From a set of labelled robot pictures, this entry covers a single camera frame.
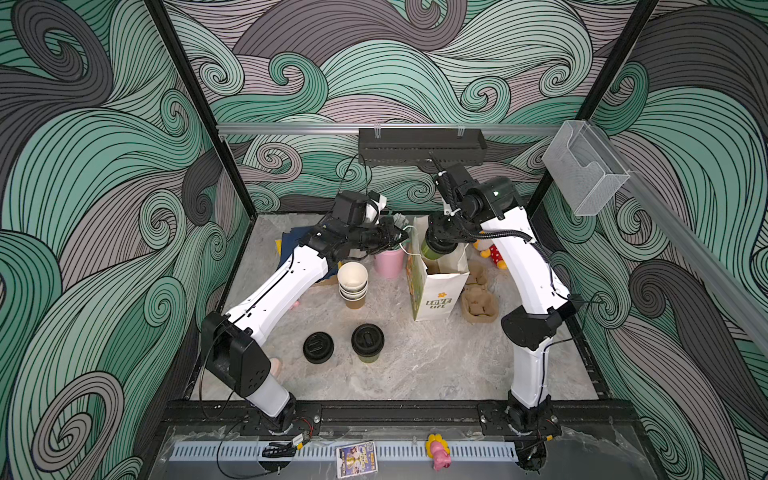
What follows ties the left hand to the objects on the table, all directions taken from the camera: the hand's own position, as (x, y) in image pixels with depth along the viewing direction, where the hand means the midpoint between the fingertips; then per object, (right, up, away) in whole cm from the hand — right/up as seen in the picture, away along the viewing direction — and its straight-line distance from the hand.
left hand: (412, 234), depth 72 cm
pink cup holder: (-5, -9, +26) cm, 28 cm away
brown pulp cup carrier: (+23, -22, +21) cm, 38 cm away
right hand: (+8, 0, +2) cm, 8 cm away
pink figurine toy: (+5, -50, -5) cm, 50 cm away
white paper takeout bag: (+6, -13, +4) cm, 15 cm away
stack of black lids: (-26, -33, +13) cm, 44 cm away
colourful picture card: (-13, -52, -5) cm, 54 cm away
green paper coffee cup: (-11, -34, +8) cm, 37 cm away
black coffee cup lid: (-11, -27, +3) cm, 29 cm away
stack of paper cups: (-16, -15, +17) cm, 28 cm away
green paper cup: (+5, -5, +5) cm, 9 cm away
